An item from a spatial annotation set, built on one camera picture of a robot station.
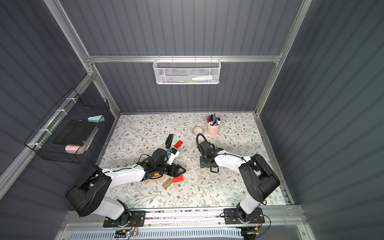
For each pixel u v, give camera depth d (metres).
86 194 0.44
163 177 0.77
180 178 0.86
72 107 0.77
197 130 1.10
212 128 0.99
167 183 0.84
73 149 0.66
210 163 0.66
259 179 0.46
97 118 0.81
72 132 0.68
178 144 1.02
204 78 0.88
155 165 0.70
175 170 0.77
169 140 1.00
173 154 0.81
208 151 0.72
